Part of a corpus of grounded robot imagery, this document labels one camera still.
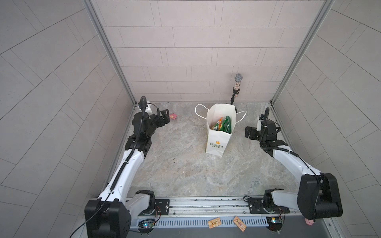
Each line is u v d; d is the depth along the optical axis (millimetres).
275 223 682
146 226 644
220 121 902
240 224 665
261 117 753
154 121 639
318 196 408
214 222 666
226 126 842
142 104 572
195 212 706
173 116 1051
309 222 655
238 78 877
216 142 773
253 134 783
